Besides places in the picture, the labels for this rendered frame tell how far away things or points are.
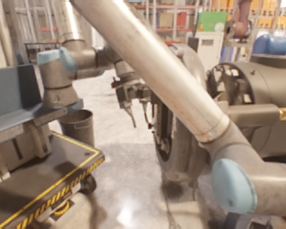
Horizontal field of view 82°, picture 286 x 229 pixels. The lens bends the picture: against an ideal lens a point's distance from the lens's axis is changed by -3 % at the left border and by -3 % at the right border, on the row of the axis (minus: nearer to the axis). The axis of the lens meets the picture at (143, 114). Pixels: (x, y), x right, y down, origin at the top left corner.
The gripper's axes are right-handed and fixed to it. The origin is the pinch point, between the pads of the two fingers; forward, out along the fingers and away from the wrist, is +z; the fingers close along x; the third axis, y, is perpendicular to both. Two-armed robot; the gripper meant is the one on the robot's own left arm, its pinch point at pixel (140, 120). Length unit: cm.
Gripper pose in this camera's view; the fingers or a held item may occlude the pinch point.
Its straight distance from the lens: 63.7
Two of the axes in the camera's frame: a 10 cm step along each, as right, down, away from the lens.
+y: 7.4, -1.4, -6.6
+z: 2.4, 9.7, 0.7
